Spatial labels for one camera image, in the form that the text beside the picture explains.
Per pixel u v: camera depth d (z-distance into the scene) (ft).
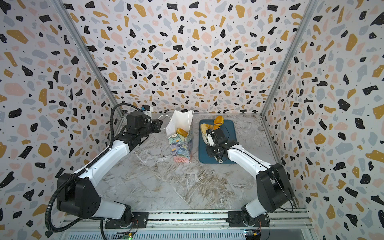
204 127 3.17
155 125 2.40
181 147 2.75
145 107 2.35
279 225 2.45
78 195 1.36
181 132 3.17
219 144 2.17
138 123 2.12
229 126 3.73
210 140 2.57
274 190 1.44
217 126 3.55
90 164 1.51
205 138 2.97
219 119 3.68
